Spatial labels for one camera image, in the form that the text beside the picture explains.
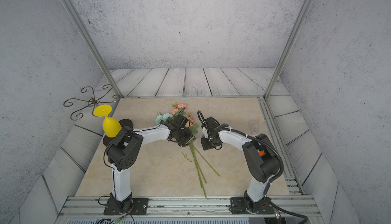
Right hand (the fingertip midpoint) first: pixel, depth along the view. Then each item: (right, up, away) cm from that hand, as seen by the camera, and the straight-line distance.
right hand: (205, 146), depth 90 cm
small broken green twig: (-12, -6, 0) cm, 13 cm away
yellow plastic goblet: (-45, +13, -17) cm, 50 cm away
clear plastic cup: (+32, +10, +10) cm, 36 cm away
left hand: (-4, +2, +3) cm, 6 cm away
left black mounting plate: (-34, -23, -19) cm, 46 cm away
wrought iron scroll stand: (-56, +26, -15) cm, 63 cm away
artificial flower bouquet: (-17, +21, +16) cm, 32 cm away
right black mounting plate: (+15, -24, -18) cm, 33 cm away
